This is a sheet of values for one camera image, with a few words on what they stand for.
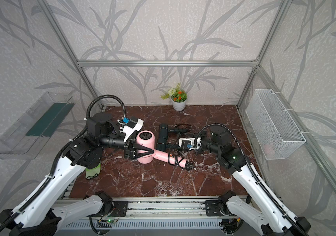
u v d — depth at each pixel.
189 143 0.54
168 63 0.96
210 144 0.56
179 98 1.06
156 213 0.73
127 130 0.47
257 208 0.43
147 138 0.51
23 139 0.63
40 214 0.38
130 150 0.49
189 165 0.52
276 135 0.61
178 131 1.02
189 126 1.07
